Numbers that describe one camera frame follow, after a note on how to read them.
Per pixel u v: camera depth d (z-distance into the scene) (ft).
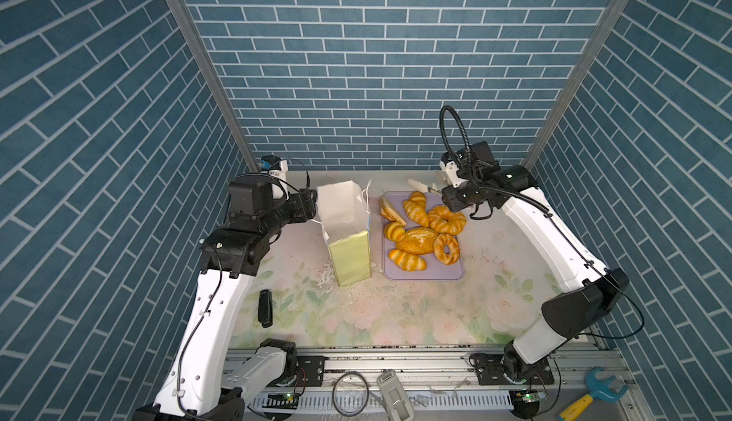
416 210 3.33
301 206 1.86
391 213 3.24
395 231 3.14
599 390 2.27
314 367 2.42
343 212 3.07
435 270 3.01
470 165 1.88
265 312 2.66
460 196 2.24
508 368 2.16
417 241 3.07
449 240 3.09
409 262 2.98
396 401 2.26
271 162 1.80
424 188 2.75
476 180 1.82
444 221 3.28
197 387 1.17
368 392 2.31
